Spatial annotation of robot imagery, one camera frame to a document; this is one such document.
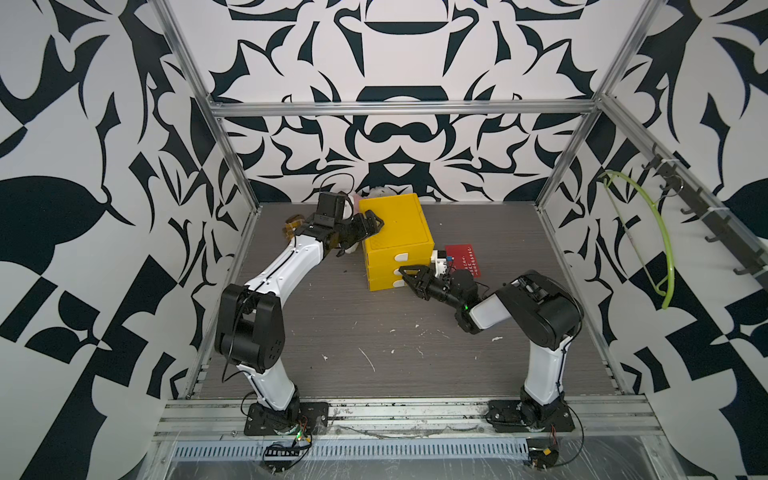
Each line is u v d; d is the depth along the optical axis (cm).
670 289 66
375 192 112
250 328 46
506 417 74
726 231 55
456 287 75
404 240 81
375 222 81
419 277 83
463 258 105
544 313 52
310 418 74
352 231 81
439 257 87
